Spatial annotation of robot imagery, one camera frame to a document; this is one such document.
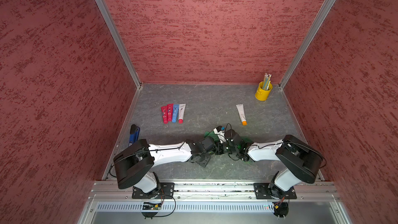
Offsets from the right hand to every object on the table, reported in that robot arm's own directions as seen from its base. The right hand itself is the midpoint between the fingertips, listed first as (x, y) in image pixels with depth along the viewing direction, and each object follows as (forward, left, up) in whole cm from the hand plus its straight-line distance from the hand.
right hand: (208, 151), depth 86 cm
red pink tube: (+28, +26, 0) cm, 38 cm away
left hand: (-5, +4, -1) cm, 6 cm away
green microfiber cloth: (+5, -3, +8) cm, 10 cm away
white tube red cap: (+31, +18, -1) cm, 36 cm away
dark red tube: (+27, +29, 0) cm, 40 cm away
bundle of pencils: (+44, -42, +11) cm, 62 cm away
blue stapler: (+11, +45, +2) cm, 46 cm away
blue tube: (+31, +22, -1) cm, 38 cm away
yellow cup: (+38, -39, +4) cm, 55 cm away
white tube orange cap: (+28, -24, -1) cm, 37 cm away
